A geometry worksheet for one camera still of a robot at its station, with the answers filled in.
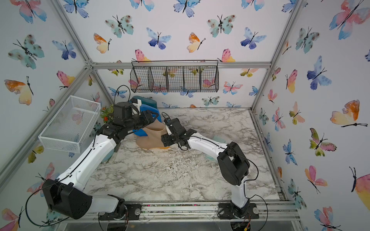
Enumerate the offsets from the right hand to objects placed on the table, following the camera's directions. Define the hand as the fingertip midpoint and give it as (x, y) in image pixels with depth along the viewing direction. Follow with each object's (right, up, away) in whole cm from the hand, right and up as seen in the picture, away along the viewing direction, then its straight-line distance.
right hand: (166, 136), depth 87 cm
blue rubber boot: (-12, +17, -3) cm, 21 cm away
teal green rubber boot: (-12, +21, +2) cm, 25 cm away
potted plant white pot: (-41, +10, +9) cm, 43 cm away
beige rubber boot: (-5, +4, -10) cm, 11 cm away
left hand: (-3, +13, -11) cm, 17 cm away
